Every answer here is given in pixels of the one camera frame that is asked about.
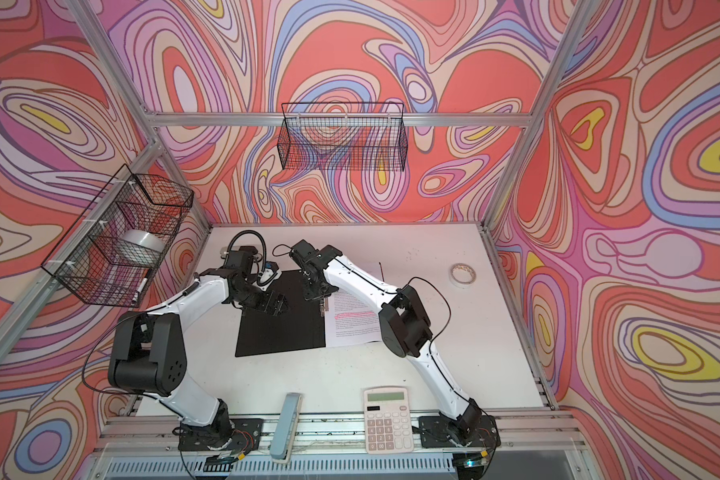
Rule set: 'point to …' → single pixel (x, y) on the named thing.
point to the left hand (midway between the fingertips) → (279, 301)
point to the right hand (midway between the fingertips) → (321, 300)
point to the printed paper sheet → (349, 320)
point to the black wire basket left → (115, 250)
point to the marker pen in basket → (140, 289)
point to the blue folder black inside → (302, 326)
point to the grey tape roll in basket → (144, 239)
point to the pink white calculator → (387, 419)
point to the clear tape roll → (462, 275)
